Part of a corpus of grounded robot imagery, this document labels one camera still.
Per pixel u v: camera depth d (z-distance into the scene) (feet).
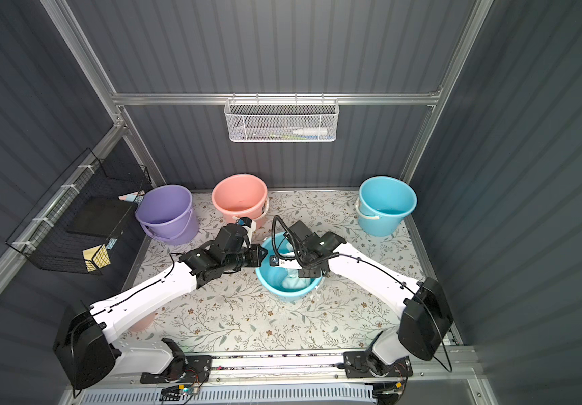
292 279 2.64
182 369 2.30
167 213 3.30
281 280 2.79
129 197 2.71
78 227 2.34
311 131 2.91
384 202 3.66
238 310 2.80
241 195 3.42
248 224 2.37
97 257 2.00
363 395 2.28
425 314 1.33
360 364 2.42
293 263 2.26
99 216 2.41
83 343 1.29
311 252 1.83
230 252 2.00
